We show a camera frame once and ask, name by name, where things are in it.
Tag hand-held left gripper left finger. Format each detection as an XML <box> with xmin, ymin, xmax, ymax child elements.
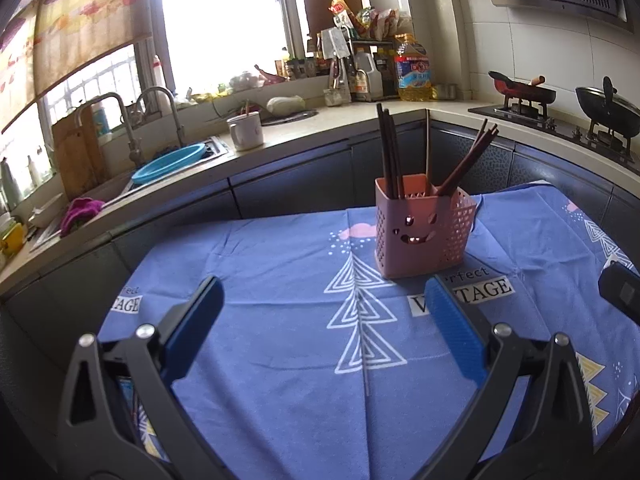
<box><xmin>56</xmin><ymin>275</ymin><xmax>226</xmax><ymax>480</ymax></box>

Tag black wok with lid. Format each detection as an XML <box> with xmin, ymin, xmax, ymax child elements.
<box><xmin>575</xmin><ymin>76</ymin><xmax>640</xmax><ymax>138</ymax></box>

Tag pale vegetable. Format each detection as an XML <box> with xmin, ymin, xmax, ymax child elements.
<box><xmin>266</xmin><ymin>95</ymin><xmax>306</xmax><ymax>113</ymax></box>

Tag blue printed tablecloth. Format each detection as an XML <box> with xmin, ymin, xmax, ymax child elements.
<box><xmin>97</xmin><ymin>180</ymin><xmax>640</xmax><ymax>480</ymax></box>

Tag steel sink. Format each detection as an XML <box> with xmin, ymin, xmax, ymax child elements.
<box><xmin>30</xmin><ymin>135</ymin><xmax>236</xmax><ymax>241</ymax></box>

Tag pink plastic utensil holder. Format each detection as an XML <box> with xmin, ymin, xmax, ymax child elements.
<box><xmin>375</xmin><ymin>174</ymin><xmax>477</xmax><ymax>280</ymax></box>

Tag patterned window blind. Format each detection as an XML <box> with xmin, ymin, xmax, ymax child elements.
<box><xmin>35</xmin><ymin>0</ymin><xmax>151</xmax><ymax>98</ymax></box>
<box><xmin>0</xmin><ymin>10</ymin><xmax>41</xmax><ymax>133</ymax></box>

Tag bunch of wooden chopsticks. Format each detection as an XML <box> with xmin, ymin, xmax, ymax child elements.
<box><xmin>376</xmin><ymin>102</ymin><xmax>501</xmax><ymax>200</ymax></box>

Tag red frying pan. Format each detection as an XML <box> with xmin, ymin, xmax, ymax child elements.
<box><xmin>488</xmin><ymin>71</ymin><xmax>557</xmax><ymax>106</ymax></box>

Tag dark round tray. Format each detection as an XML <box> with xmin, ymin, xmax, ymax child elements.
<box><xmin>260</xmin><ymin>109</ymin><xmax>318</xmax><ymax>126</ymax></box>

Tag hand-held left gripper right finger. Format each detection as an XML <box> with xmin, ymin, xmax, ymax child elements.
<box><xmin>424</xmin><ymin>274</ymin><xmax>596</xmax><ymax>480</ymax></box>

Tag hanging kitchen knives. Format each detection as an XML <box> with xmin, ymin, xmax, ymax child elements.
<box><xmin>330</xmin><ymin>57</ymin><xmax>351</xmax><ymax>91</ymax></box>

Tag grey kitchen cabinets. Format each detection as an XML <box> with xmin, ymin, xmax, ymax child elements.
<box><xmin>0</xmin><ymin>110</ymin><xmax>640</xmax><ymax>321</ymax></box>

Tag white plastic jug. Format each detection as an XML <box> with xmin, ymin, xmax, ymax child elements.
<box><xmin>354</xmin><ymin>52</ymin><xmax>383</xmax><ymax>102</ymax></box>

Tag white mug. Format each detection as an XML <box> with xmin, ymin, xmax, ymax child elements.
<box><xmin>226</xmin><ymin>112</ymin><xmax>264</xmax><ymax>152</ymax></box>

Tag smartphone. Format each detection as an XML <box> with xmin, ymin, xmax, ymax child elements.
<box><xmin>117</xmin><ymin>375</ymin><xmax>143</xmax><ymax>443</ymax></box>

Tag dark red vegetable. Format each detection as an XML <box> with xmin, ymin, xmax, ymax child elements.
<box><xmin>254</xmin><ymin>64</ymin><xmax>288</xmax><ymax>84</ymax></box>

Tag black gas stove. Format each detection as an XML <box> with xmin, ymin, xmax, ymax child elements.
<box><xmin>467</xmin><ymin>102</ymin><xmax>640</xmax><ymax>176</ymax></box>

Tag row of spice jars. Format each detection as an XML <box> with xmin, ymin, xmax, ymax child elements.
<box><xmin>275</xmin><ymin>55</ymin><xmax>321</xmax><ymax>81</ymax></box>

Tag pile of food packets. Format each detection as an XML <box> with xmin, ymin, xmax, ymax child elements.
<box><xmin>357</xmin><ymin>6</ymin><xmax>416</xmax><ymax>38</ymax></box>

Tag wooden cutting board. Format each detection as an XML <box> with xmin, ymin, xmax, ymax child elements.
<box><xmin>51</xmin><ymin>107</ymin><xmax>106</xmax><ymax>201</ymax></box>

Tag black metal rack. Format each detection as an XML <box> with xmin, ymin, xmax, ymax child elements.
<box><xmin>350</xmin><ymin>37</ymin><xmax>401</xmax><ymax>101</ymax></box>

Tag blue plastic basin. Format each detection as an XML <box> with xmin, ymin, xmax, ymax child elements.
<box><xmin>131</xmin><ymin>143</ymin><xmax>207</xmax><ymax>186</ymax></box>

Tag orange snack packet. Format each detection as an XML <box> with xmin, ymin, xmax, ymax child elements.
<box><xmin>328</xmin><ymin>0</ymin><xmax>361</xmax><ymax>26</ymax></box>

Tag yellow cup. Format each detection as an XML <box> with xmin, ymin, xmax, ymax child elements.
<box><xmin>0</xmin><ymin>222</ymin><xmax>26</xmax><ymax>256</ymax></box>

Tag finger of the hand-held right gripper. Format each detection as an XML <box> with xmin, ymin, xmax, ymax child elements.
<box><xmin>597</xmin><ymin>261</ymin><xmax>640</xmax><ymax>326</ymax></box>

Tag cooking oil bottle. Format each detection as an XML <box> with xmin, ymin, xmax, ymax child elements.
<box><xmin>394</xmin><ymin>33</ymin><xmax>435</xmax><ymax>102</ymax></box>

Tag magenta cloth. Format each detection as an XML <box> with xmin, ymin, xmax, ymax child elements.
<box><xmin>60</xmin><ymin>197</ymin><xmax>106</xmax><ymax>238</ymax></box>

